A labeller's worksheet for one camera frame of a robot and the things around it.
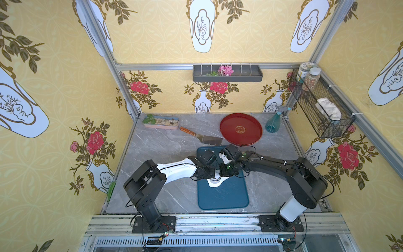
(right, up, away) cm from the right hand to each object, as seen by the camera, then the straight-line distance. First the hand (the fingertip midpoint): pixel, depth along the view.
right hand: (222, 171), depth 90 cm
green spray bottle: (+37, +28, +19) cm, 50 cm away
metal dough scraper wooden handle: (-10, +17, +17) cm, 26 cm away
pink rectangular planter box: (-45, +29, +24) cm, 58 cm away
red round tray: (+16, +24, +23) cm, 37 cm away
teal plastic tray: (+4, -10, -7) cm, 13 cm away
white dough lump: (-3, -4, -4) cm, 7 cm away
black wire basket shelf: (+57, +25, -2) cm, 62 cm away
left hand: (-9, -2, +1) cm, 9 cm away
